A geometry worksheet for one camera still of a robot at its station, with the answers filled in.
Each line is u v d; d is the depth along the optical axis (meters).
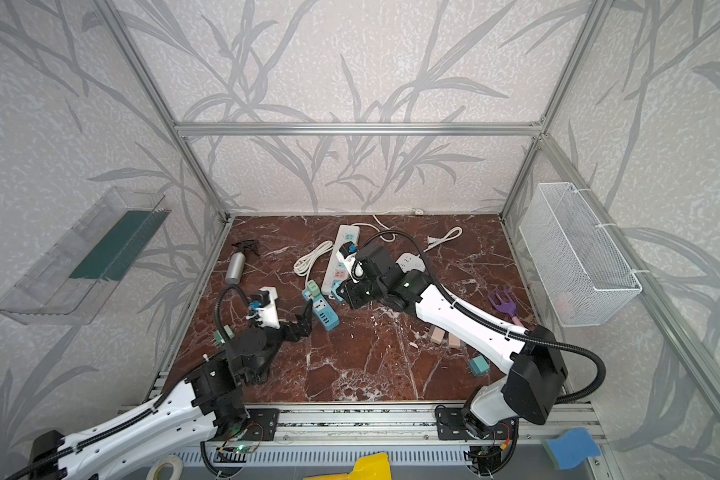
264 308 0.62
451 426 0.73
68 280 0.64
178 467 0.68
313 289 0.91
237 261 1.04
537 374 0.41
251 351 0.53
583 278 0.61
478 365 0.81
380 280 0.57
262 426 0.72
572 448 0.69
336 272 0.99
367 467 0.68
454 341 0.86
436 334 0.87
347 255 0.67
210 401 0.53
